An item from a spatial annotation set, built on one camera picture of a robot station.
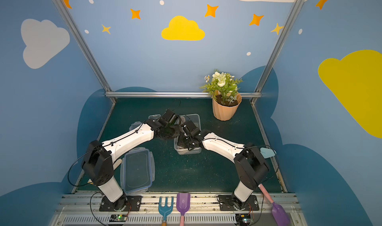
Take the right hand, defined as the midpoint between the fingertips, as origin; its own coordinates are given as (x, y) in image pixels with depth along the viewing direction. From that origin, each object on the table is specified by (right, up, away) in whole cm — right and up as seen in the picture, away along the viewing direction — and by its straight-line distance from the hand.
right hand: (180, 142), depth 86 cm
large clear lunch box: (+9, +14, +2) cm, 17 cm away
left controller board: (-29, -34, -15) cm, 47 cm away
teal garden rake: (-6, -31, -14) cm, 34 cm away
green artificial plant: (+27, +36, +4) cm, 45 cm away
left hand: (+1, +6, -1) cm, 6 cm away
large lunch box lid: (-25, -17, 0) cm, 31 cm away
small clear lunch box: (-21, +15, +27) cm, 38 cm away
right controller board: (+32, -35, -15) cm, 50 cm away
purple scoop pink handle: (+50, -32, -15) cm, 61 cm away
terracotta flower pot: (+30, +18, +15) cm, 38 cm away
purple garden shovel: (+3, -29, -12) cm, 32 cm away
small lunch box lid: (-35, +9, +18) cm, 40 cm away
